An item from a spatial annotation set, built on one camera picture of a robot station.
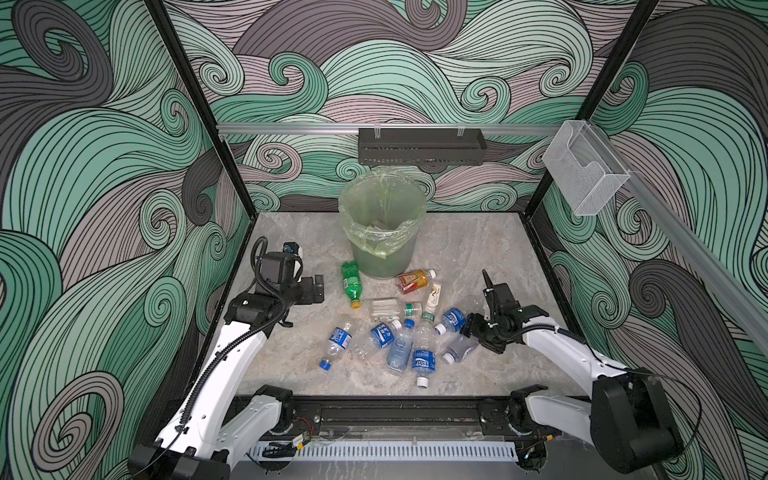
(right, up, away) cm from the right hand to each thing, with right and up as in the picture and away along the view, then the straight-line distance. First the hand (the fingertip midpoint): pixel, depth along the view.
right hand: (469, 335), depth 86 cm
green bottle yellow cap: (-35, +14, +8) cm, 39 cm away
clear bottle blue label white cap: (-28, 0, -4) cm, 28 cm away
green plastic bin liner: (-26, +40, +15) cm, 50 cm away
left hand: (-46, +18, -9) cm, 50 cm away
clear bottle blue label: (-38, 0, -4) cm, 38 cm away
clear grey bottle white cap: (-4, -3, -2) cm, 5 cm away
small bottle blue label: (-5, +4, -1) cm, 6 cm away
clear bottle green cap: (-21, +6, +7) cm, 24 cm away
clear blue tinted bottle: (-21, -2, -5) cm, 21 cm away
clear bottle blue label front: (-14, -2, -6) cm, 16 cm away
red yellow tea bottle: (-16, +15, +9) cm, 23 cm away
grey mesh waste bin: (-20, +21, +15) cm, 32 cm away
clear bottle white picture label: (-10, +9, +4) cm, 14 cm away
